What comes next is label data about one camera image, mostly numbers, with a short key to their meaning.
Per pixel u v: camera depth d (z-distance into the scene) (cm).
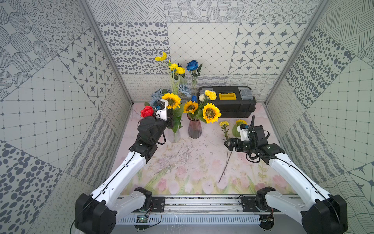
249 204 74
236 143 71
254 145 61
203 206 74
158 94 76
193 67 78
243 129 73
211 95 77
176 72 72
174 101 66
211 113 62
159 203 75
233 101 100
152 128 53
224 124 104
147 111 64
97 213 37
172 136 93
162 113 61
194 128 97
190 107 79
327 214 38
